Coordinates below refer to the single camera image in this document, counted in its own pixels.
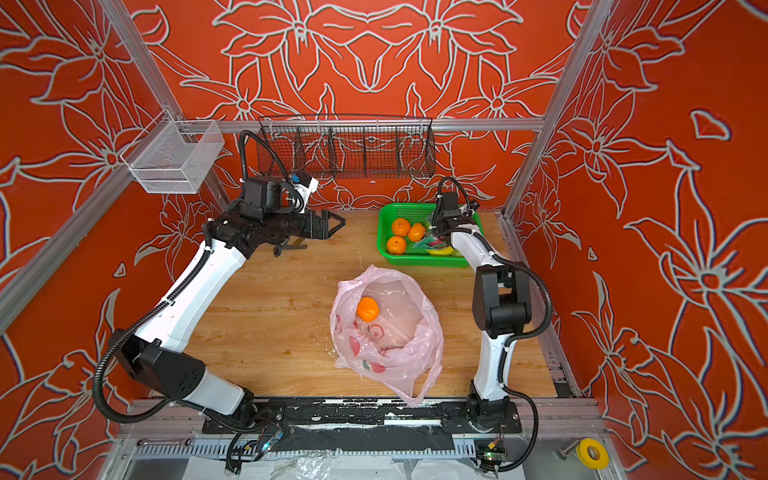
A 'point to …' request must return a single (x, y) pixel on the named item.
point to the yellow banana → (446, 251)
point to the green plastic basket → (405, 237)
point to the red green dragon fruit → (431, 242)
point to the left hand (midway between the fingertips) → (331, 215)
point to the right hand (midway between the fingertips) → (440, 219)
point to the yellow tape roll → (582, 453)
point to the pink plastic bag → (384, 325)
